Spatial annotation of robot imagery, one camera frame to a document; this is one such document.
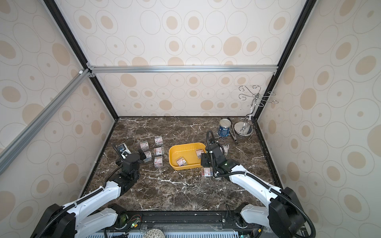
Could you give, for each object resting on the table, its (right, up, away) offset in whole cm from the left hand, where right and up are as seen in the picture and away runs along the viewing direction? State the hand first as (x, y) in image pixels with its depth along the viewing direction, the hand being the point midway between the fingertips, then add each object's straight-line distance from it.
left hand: (137, 149), depth 83 cm
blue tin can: (+53, +13, +18) cm, 58 cm away
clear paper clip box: (-1, 0, +16) cm, 16 cm away
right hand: (+42, -4, +2) cm, 42 cm away
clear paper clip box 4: (+9, -3, +14) cm, 17 cm away
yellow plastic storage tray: (+28, -4, +17) cm, 33 cm away
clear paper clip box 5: (+40, -14, +4) cm, 43 cm away
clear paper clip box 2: (+8, +3, +19) cm, 21 cm away
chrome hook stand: (+70, +13, +26) cm, 76 cm away
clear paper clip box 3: (+10, -9, +9) cm, 16 cm away
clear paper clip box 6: (+24, -9, +9) cm, 27 cm away
